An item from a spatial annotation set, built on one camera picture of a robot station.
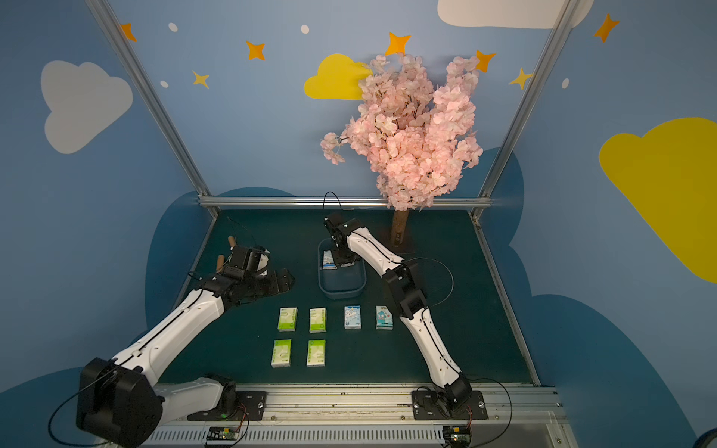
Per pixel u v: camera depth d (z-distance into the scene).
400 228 1.03
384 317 0.89
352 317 0.88
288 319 0.88
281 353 0.82
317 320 0.88
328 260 1.03
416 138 0.66
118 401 0.39
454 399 0.65
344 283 0.98
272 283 0.75
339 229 0.77
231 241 1.10
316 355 0.82
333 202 0.94
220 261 1.04
